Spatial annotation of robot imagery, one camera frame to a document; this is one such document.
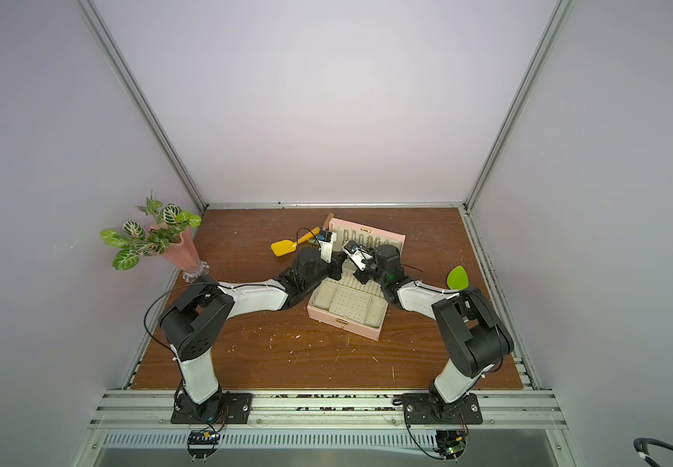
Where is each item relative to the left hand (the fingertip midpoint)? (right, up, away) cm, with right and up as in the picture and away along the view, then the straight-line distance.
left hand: (349, 253), depth 89 cm
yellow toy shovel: (-24, +1, +19) cm, 30 cm away
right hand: (+3, +2, +2) cm, 4 cm away
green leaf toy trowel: (+38, -9, +9) cm, 40 cm away
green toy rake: (-8, +11, +25) cm, 28 cm away
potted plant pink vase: (-53, +6, -5) cm, 54 cm away
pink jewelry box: (+3, -15, -5) cm, 16 cm away
